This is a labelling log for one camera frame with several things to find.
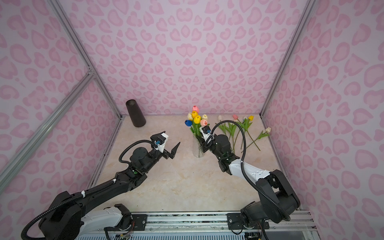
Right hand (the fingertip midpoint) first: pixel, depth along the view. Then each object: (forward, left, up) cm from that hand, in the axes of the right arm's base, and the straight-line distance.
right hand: (199, 133), depth 82 cm
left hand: (-5, +14, +5) cm, 16 cm away
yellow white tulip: (+4, +5, +9) cm, 11 cm away
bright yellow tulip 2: (-3, +1, +9) cm, 9 cm away
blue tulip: (0, +5, +9) cm, 10 cm away
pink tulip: (+4, +2, +14) cm, 15 cm away
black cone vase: (+23, +46, -12) cm, 53 cm away
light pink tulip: (-5, -2, +14) cm, 15 cm away
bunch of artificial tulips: (+20, -23, -21) cm, 36 cm away
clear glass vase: (-2, +1, -16) cm, 16 cm away
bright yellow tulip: (+1, +3, +14) cm, 14 cm away
